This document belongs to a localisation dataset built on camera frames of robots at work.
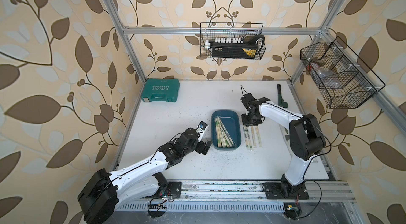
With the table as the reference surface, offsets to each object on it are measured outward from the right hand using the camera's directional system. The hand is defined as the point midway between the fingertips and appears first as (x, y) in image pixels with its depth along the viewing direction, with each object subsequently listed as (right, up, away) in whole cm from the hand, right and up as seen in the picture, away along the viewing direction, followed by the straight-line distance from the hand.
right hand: (248, 123), depth 94 cm
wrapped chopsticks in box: (-15, -9, -3) cm, 17 cm away
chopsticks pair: (-1, -7, -2) cm, 7 cm away
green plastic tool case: (-57, +21, +16) cm, 62 cm away
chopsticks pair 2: (+3, -6, 0) cm, 7 cm away
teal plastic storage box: (-9, +2, +5) cm, 10 cm away
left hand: (-25, -4, -13) cm, 29 cm away
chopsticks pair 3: (+6, -7, -2) cm, 9 cm away
